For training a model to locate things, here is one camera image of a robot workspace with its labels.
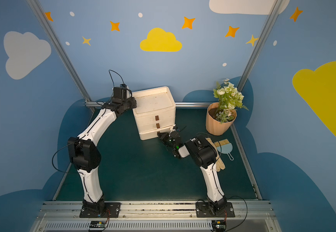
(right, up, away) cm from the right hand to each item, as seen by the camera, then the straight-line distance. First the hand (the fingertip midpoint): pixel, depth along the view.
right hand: (158, 132), depth 100 cm
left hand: (-15, +22, -9) cm, 28 cm away
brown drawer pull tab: (0, +5, -5) cm, 7 cm away
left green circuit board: (-29, -45, -29) cm, 61 cm away
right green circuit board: (+33, -47, -27) cm, 63 cm away
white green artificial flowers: (+44, +20, -14) cm, 51 cm away
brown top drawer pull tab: (0, +10, -10) cm, 14 cm away
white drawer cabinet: (-1, +14, -12) cm, 18 cm away
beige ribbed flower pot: (+38, +4, -2) cm, 39 cm away
